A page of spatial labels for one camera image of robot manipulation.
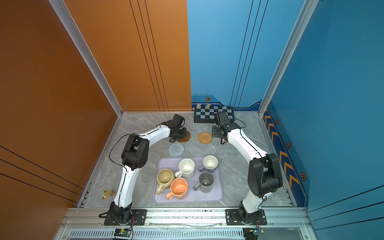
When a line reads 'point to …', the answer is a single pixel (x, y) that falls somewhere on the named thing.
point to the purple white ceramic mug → (210, 164)
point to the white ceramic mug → (186, 167)
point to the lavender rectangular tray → (188, 180)
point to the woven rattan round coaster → (205, 137)
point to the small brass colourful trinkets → (112, 193)
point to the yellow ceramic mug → (165, 178)
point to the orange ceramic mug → (179, 189)
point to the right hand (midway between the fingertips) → (216, 131)
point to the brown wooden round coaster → (186, 139)
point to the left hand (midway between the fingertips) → (187, 134)
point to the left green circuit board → (122, 232)
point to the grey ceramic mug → (205, 183)
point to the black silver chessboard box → (205, 114)
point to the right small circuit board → (251, 233)
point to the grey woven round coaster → (176, 149)
